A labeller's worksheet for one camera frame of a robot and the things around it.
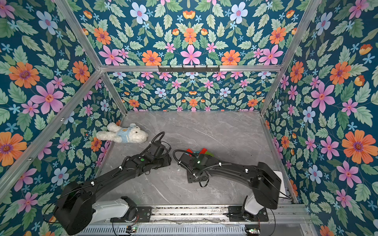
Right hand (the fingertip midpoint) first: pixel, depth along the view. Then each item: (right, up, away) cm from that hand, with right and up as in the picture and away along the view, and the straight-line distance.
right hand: (194, 176), depth 80 cm
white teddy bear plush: (-42, +22, +16) cm, 50 cm away
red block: (-4, +11, +18) cm, 22 cm away
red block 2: (+5, +11, +16) cm, 20 cm away
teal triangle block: (+1, +10, +19) cm, 21 cm away
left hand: (-14, +8, +5) cm, 17 cm away
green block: (+8, +10, +14) cm, 19 cm away
